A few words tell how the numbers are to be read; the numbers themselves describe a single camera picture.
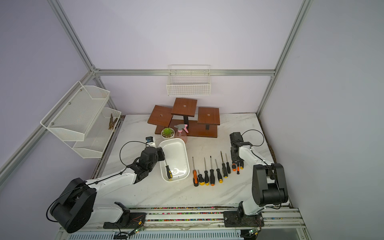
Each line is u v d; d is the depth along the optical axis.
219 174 0.88
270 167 0.48
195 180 0.84
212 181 0.84
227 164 0.93
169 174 0.87
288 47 0.81
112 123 0.98
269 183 0.45
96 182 0.47
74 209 0.41
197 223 0.73
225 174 0.88
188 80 0.96
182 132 0.96
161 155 0.78
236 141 0.74
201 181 0.84
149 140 0.76
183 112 0.92
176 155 0.91
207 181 0.85
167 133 0.98
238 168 0.93
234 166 0.91
